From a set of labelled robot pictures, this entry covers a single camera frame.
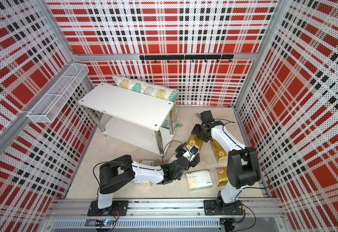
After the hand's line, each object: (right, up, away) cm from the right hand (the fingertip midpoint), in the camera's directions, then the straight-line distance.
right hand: (197, 133), depth 90 cm
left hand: (-4, -7, -7) cm, 10 cm away
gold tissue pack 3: (+12, -22, -12) cm, 28 cm away
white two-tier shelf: (-36, +10, -20) cm, 42 cm away
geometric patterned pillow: (-29, +26, -10) cm, 40 cm away
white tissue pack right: (0, -24, -12) cm, 27 cm away
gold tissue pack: (-2, -3, -9) cm, 10 cm away
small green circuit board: (-47, -42, -21) cm, 66 cm away
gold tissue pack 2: (+13, -11, -4) cm, 17 cm away
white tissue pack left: (-30, -26, -13) cm, 42 cm away
